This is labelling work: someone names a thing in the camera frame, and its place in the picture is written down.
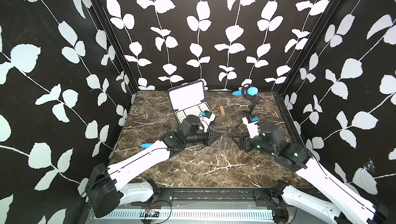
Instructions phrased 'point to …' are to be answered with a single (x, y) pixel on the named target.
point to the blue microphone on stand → (250, 91)
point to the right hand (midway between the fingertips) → (235, 133)
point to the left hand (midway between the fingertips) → (221, 134)
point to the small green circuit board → (152, 213)
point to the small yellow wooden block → (222, 110)
